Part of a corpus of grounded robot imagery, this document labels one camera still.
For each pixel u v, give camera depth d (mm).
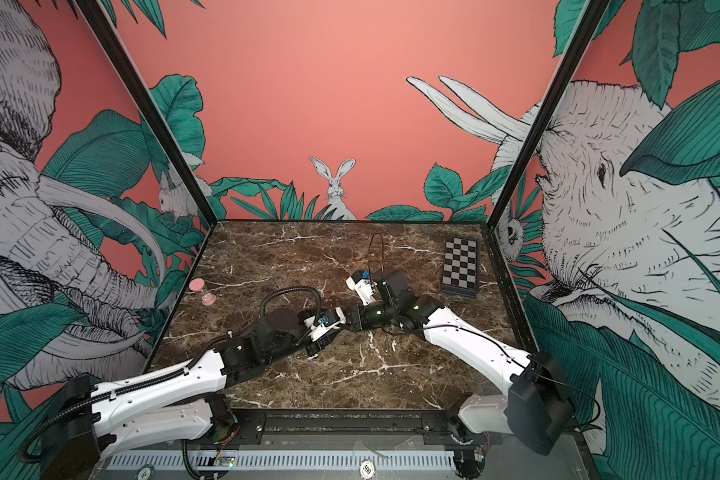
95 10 691
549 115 875
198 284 904
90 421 404
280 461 701
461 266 1039
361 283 711
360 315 660
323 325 615
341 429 754
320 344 649
